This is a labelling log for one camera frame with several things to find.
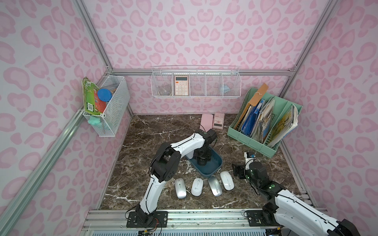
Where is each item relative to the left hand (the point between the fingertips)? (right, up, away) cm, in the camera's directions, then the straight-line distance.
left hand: (204, 156), depth 93 cm
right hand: (+19, -2, -8) cm, 21 cm away
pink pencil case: (+3, +23, +21) cm, 31 cm away
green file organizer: (+48, +30, -1) cm, 57 cm away
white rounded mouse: (+13, -12, -10) cm, 20 cm away
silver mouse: (-14, -15, -11) cm, 24 cm away
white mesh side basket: (-50, +21, -17) cm, 57 cm away
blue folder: (+30, +23, +2) cm, 38 cm away
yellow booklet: (+46, +21, -13) cm, 52 cm away
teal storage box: (+5, -6, -2) cm, 8 cm away
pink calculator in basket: (-14, +45, 0) cm, 47 cm away
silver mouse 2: (+5, -14, -11) cm, 19 cm away
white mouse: (-5, -14, -12) cm, 19 cm away
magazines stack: (+34, +16, -5) cm, 38 cm away
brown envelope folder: (+26, +33, -13) cm, 43 cm away
